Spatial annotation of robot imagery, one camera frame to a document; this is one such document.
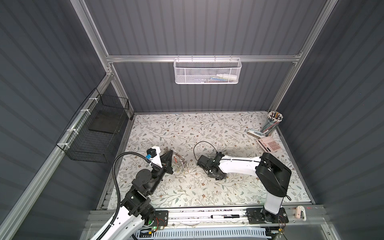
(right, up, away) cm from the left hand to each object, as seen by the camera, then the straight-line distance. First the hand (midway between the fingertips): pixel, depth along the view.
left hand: (172, 152), depth 70 cm
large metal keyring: (+2, -3, +3) cm, 5 cm away
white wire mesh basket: (+21, +59, +54) cm, 82 cm away
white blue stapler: (+53, +7, +36) cm, 65 cm away
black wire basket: (-41, +10, +4) cm, 42 cm away
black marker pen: (+26, -33, +4) cm, 42 cm away
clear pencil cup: (+61, +17, +24) cm, 68 cm away
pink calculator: (+61, 0, +30) cm, 68 cm away
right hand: (+23, -18, +20) cm, 35 cm away
